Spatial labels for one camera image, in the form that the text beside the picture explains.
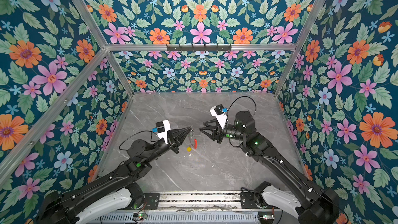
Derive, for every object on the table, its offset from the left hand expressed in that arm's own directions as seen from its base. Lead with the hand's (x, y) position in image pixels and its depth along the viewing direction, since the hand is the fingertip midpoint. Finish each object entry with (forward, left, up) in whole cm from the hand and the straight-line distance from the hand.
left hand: (189, 127), depth 59 cm
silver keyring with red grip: (-1, -1, -4) cm, 4 cm away
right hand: (+3, -5, -4) cm, 8 cm away
